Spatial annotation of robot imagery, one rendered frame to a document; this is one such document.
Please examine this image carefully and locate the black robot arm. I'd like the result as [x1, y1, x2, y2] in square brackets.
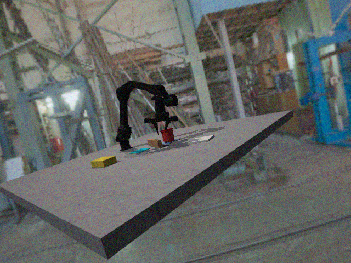
[116, 81, 178, 151]

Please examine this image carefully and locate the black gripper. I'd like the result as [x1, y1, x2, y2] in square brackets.
[144, 107, 178, 135]

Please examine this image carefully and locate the pale grey flat square tile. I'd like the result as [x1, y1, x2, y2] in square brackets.
[188, 135, 214, 145]

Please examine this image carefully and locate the yellow flat block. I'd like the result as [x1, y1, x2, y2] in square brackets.
[91, 156, 117, 167]

